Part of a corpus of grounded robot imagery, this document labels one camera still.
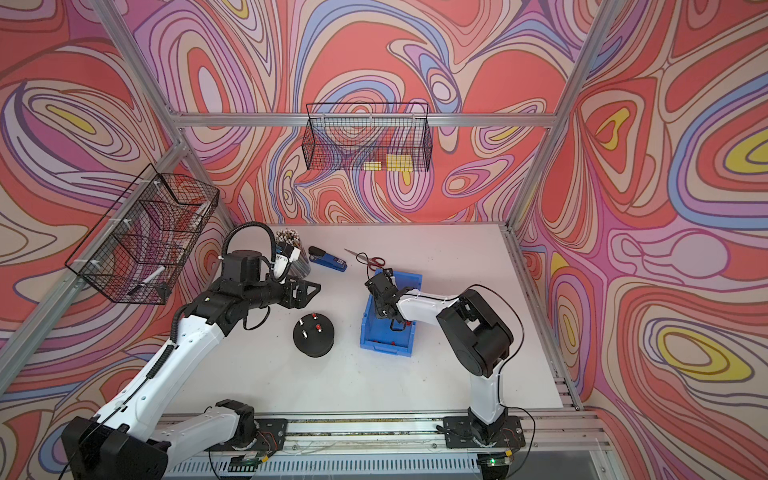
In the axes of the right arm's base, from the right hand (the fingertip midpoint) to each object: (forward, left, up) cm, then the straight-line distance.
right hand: (391, 311), depth 97 cm
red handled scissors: (+20, +6, +2) cm, 21 cm away
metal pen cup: (+16, +30, +21) cm, 40 cm away
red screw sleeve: (-11, +20, +13) cm, 26 cm away
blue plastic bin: (-9, +1, +1) cm, 9 cm away
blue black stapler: (+19, +22, +6) cm, 30 cm away
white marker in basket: (-4, +61, +28) cm, 67 cm away
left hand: (-4, +20, +24) cm, 32 cm away
